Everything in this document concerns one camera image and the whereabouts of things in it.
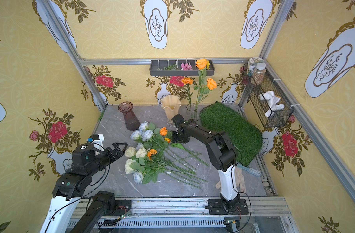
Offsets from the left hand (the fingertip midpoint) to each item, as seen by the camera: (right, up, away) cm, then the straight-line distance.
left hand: (117, 147), depth 71 cm
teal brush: (+73, -17, +15) cm, 76 cm away
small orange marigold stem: (+15, -7, +17) cm, 24 cm away
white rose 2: (+10, +3, +23) cm, 25 cm away
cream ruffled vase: (+25, +23, +30) cm, 45 cm away
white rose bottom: (+8, -18, +9) cm, 22 cm away
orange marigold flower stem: (+36, +36, +16) cm, 53 cm away
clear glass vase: (+39, +18, +25) cm, 49 cm away
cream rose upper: (+9, -6, +12) cm, 16 cm away
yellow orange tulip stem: (+33, -5, +24) cm, 41 cm away
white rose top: (+6, +9, +30) cm, 32 cm away
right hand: (+30, +1, +27) cm, 40 cm away
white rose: (+1, +3, +27) cm, 27 cm away
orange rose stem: (+19, +5, +29) cm, 35 cm away
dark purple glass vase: (-4, +11, +32) cm, 34 cm away
